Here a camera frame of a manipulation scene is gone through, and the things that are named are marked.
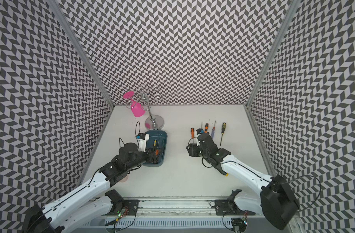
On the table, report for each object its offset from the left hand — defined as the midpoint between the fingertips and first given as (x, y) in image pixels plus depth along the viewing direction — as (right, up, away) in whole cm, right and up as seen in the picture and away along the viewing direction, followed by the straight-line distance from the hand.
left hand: (159, 151), depth 76 cm
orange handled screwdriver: (+19, +7, +25) cm, 32 cm away
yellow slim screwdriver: (+26, +13, +29) cm, 41 cm away
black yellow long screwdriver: (+36, -14, +7) cm, 39 cm away
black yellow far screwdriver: (+40, +8, +26) cm, 49 cm away
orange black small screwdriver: (+29, +11, +28) cm, 42 cm away
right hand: (+17, -1, +6) cm, 18 cm away
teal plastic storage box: (-5, -2, +17) cm, 18 cm away
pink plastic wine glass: (-18, +23, +18) cm, 34 cm away
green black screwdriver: (0, 0, +16) cm, 16 cm away
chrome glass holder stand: (-9, +14, +29) cm, 34 cm away
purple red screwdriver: (+34, +9, +26) cm, 44 cm away
